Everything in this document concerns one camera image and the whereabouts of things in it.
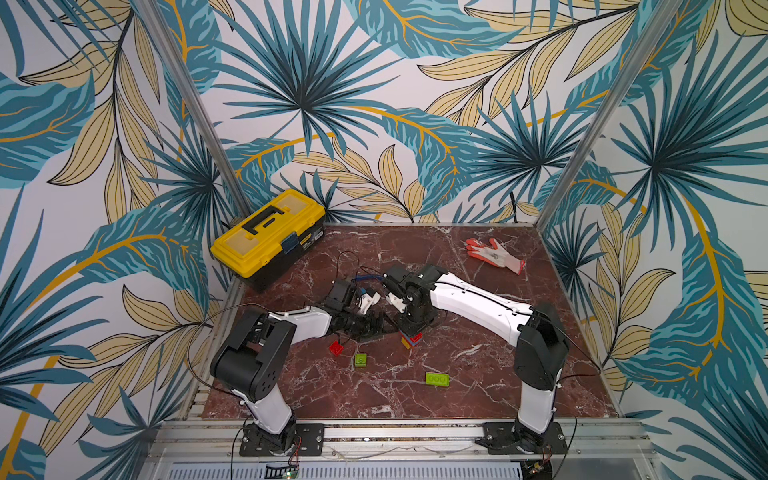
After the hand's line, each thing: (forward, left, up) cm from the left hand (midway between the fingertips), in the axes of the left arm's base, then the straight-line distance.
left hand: (389, 335), depth 86 cm
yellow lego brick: (-1, -5, -2) cm, 5 cm away
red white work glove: (+34, -39, -4) cm, 52 cm away
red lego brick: (-2, -7, +4) cm, 9 cm away
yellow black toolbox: (+24, +37, +12) cm, 46 cm away
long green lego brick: (-10, -14, -6) cm, 18 cm away
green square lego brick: (-6, +8, -5) cm, 11 cm away
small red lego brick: (-2, +15, -4) cm, 16 cm away
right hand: (0, -6, +3) cm, 7 cm away
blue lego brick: (-2, -7, +1) cm, 7 cm away
